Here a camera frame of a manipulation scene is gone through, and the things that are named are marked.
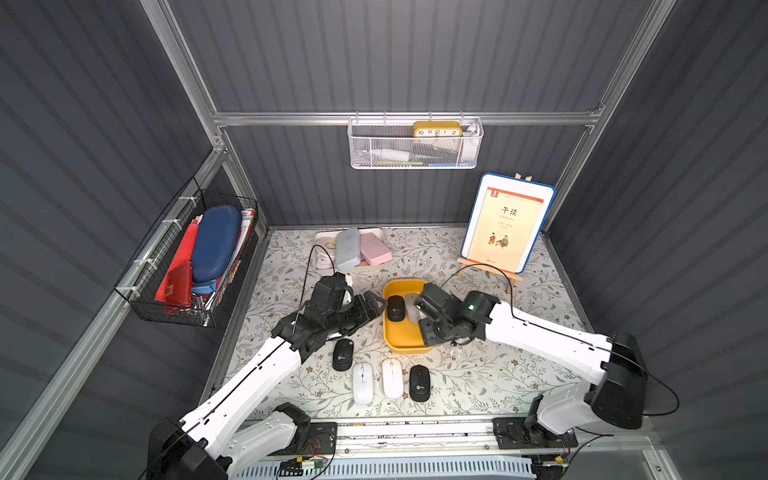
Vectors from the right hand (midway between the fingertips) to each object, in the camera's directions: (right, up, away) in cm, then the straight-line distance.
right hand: (435, 330), depth 78 cm
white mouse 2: (-11, -14, +2) cm, 18 cm away
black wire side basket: (-64, +14, -17) cm, 67 cm away
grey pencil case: (-28, +22, +28) cm, 45 cm away
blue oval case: (-55, +22, -6) cm, 59 cm away
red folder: (-59, +13, -14) cm, 62 cm away
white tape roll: (-36, +21, +30) cm, 52 cm away
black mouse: (-10, +3, +15) cm, 19 cm away
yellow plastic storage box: (-8, -5, +13) cm, 16 cm away
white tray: (-17, +29, +38) cm, 51 cm away
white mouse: (-19, -15, +2) cm, 25 cm away
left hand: (-14, +6, -4) cm, 16 cm away
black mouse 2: (-26, -10, +8) cm, 29 cm away
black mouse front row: (-4, -15, +2) cm, 16 cm away
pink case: (-18, +21, +26) cm, 38 cm away
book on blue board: (+23, +30, +11) cm, 39 cm away
